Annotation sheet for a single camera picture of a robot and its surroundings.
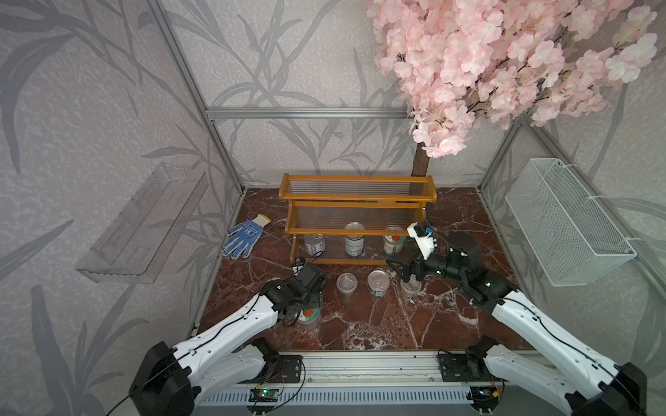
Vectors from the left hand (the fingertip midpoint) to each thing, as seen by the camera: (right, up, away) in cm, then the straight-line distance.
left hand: (313, 296), depth 81 cm
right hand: (+25, +16, -8) cm, 31 cm away
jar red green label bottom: (+27, +15, +10) cm, 32 cm away
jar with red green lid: (0, -4, -6) cm, 7 cm away
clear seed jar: (+11, +3, +4) cm, 12 cm away
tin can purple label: (-1, +15, +10) cm, 18 cm away
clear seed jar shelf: (+33, +3, +3) cm, 33 cm away
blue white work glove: (-31, +17, +23) cm, 43 cm away
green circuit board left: (-12, -24, -11) cm, 29 cm away
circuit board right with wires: (+50, -26, -9) cm, 57 cm away
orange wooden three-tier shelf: (+5, +23, +27) cm, 36 cm away
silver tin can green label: (+21, +4, +3) cm, 22 cm away
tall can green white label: (+13, +16, +9) cm, 22 cm away
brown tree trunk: (+36, +44, +6) cm, 58 cm away
